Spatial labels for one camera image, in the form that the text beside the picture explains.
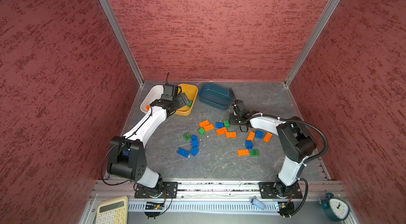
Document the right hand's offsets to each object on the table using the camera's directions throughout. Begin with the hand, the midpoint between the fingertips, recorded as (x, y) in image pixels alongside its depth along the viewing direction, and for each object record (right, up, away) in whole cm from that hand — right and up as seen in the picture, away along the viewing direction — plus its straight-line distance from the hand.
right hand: (231, 121), depth 97 cm
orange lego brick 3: (+11, -8, -6) cm, 15 cm away
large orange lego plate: (-16, -2, 0) cm, 17 cm away
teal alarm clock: (+41, -33, -31) cm, 61 cm away
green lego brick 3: (-19, -5, -4) cm, 20 cm away
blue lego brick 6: (+9, -12, -10) cm, 18 cm away
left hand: (-31, +12, -9) cm, 34 cm away
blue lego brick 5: (+16, -7, -5) cm, 18 cm away
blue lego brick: (-8, -2, -3) cm, 9 cm away
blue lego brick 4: (-23, -15, -11) cm, 29 cm away
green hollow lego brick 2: (+11, -15, -13) cm, 23 cm away
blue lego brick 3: (-22, -11, -8) cm, 26 cm away
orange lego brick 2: (-1, -7, -5) cm, 9 cm away
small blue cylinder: (+8, -33, -29) cm, 44 cm away
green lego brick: (-27, +10, +4) cm, 29 cm away
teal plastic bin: (-10, +16, +17) cm, 25 cm away
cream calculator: (-57, -34, -31) cm, 73 cm away
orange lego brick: (-7, -5, -3) cm, 9 cm away
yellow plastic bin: (-28, +20, +16) cm, 38 cm away
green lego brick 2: (-3, -1, -3) cm, 5 cm away
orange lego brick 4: (+5, -15, -12) cm, 20 cm away
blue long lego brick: (-29, -15, -13) cm, 35 cm away
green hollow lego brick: (-27, -8, -7) cm, 29 cm away
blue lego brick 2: (-23, -8, -7) cm, 26 cm away
